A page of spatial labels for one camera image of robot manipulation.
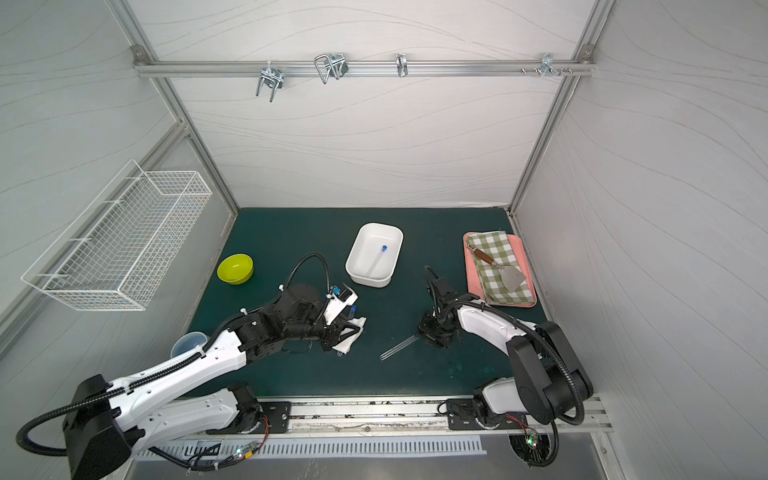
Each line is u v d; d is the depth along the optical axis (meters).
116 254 0.68
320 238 1.10
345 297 0.65
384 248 1.08
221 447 0.70
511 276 1.01
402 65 0.78
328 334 0.64
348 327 0.69
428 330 0.77
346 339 0.71
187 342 0.81
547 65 0.76
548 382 0.42
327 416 0.75
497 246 1.08
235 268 1.00
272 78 0.80
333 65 0.77
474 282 0.99
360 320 0.74
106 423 0.39
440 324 0.74
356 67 0.78
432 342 0.79
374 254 1.07
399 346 0.84
